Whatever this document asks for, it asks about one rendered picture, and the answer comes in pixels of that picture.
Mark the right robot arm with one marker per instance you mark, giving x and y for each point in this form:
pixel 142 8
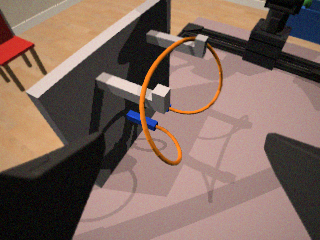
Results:
pixel 278 15

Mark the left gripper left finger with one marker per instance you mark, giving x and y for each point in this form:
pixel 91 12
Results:
pixel 44 198

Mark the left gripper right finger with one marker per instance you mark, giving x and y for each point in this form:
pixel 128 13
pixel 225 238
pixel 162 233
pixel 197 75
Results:
pixel 297 167

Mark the orange patch cord with blue plug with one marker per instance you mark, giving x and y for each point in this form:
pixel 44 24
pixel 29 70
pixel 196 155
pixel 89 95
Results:
pixel 142 102

